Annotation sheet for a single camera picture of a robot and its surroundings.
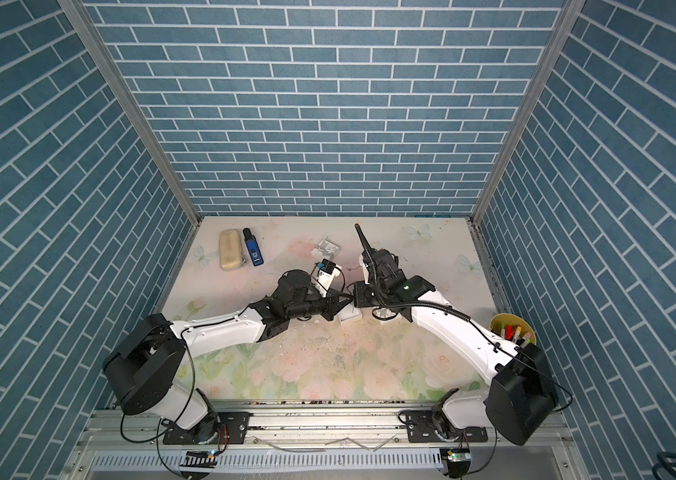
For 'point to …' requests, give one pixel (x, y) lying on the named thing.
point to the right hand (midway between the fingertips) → (357, 293)
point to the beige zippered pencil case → (230, 251)
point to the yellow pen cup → (513, 328)
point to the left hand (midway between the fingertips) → (359, 302)
